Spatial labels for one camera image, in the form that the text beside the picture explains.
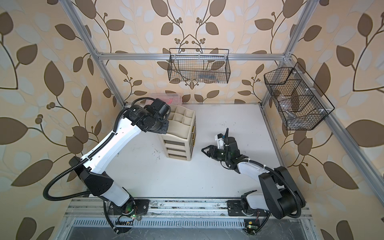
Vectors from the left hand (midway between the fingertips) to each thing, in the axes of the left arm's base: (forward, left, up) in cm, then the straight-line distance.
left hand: (160, 126), depth 75 cm
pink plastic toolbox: (+47, +3, -24) cm, 53 cm away
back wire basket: (+43, -19, +8) cm, 48 cm away
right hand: (-4, -23, -19) cm, 30 cm away
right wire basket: (+9, -71, +9) cm, 72 cm away
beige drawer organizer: (-7, -10, -5) cm, 13 cm away
